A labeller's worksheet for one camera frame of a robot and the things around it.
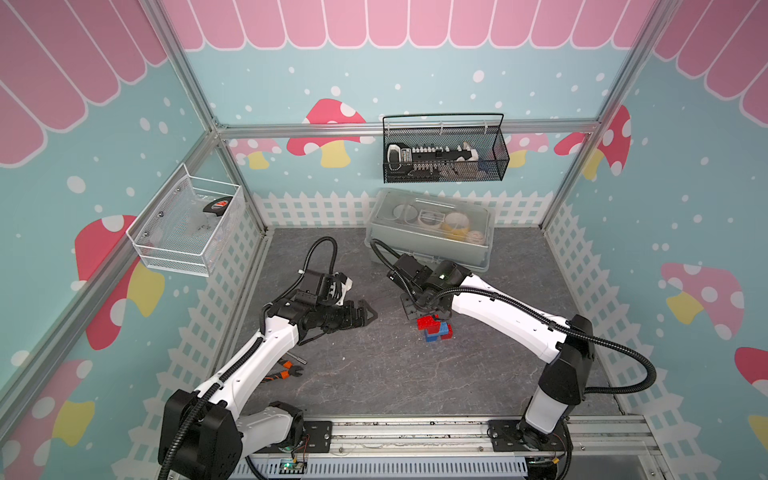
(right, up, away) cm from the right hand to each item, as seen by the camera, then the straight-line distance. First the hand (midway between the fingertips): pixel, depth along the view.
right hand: (416, 305), depth 79 cm
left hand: (-14, -5, +1) cm, 15 cm away
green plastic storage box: (+8, +24, +21) cm, 33 cm away
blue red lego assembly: (+6, -8, +6) cm, 12 cm away
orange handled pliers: (-36, -20, +6) cm, 41 cm away
